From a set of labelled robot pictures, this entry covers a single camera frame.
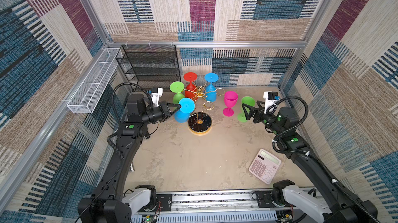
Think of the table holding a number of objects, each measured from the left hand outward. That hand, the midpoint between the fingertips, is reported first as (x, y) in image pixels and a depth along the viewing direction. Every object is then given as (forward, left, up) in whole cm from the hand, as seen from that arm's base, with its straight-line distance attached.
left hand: (181, 104), depth 68 cm
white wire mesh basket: (+19, +58, -15) cm, 63 cm away
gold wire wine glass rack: (+10, -8, -31) cm, 34 cm away
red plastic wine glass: (+12, -4, -4) cm, 13 cm away
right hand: (+3, -32, -5) cm, 32 cm away
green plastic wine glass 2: (+14, +3, -3) cm, 15 cm away
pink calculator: (-17, -42, -32) cm, 55 cm away
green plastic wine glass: (+17, -37, -18) cm, 44 cm away
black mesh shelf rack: (+47, +26, -13) cm, 56 cm away
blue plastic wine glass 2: (+20, -14, -3) cm, 25 cm away
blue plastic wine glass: (+1, -3, -3) cm, 4 cm away
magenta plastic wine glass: (+21, -28, -21) cm, 40 cm away
